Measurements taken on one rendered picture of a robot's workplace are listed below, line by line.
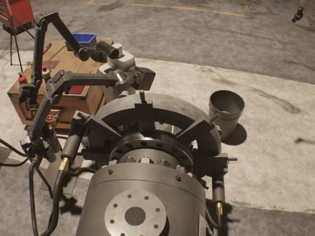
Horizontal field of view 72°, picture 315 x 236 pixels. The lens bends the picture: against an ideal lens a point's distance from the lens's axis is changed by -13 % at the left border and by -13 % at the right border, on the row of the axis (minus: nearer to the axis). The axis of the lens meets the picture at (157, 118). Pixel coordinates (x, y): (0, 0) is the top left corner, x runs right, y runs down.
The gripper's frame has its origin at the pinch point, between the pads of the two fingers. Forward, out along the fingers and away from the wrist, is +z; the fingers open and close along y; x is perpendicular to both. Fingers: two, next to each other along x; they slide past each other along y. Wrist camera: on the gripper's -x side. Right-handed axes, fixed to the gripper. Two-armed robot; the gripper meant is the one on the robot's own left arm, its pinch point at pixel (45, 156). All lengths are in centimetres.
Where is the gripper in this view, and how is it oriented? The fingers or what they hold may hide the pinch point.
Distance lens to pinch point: 168.3
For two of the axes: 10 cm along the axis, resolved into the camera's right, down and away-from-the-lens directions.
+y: -5.6, 5.9, -5.8
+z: 0.0, 7.0, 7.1
